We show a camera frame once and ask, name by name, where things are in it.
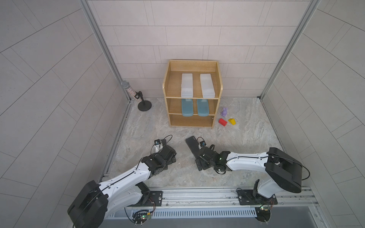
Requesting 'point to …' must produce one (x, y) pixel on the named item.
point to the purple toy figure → (224, 112)
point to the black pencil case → (193, 146)
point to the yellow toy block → (232, 121)
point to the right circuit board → (263, 213)
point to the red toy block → (222, 122)
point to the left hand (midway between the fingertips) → (169, 156)
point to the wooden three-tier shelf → (172, 85)
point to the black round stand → (144, 105)
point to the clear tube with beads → (126, 85)
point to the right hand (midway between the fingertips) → (201, 162)
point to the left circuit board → (140, 217)
